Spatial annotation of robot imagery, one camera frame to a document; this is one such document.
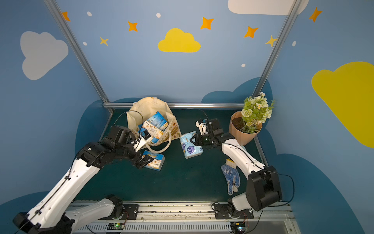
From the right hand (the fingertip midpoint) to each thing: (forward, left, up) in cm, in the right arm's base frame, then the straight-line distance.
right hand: (194, 138), depth 84 cm
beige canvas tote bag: (+19, +36, +3) cm, 40 cm away
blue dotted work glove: (-14, -23, -16) cm, 31 cm away
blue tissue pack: (+12, +23, 0) cm, 26 cm away
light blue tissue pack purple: (-7, +3, 0) cm, 8 cm away
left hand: (-14, +22, +9) cm, 27 cm away
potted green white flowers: (+12, -31, -1) cm, 34 cm away
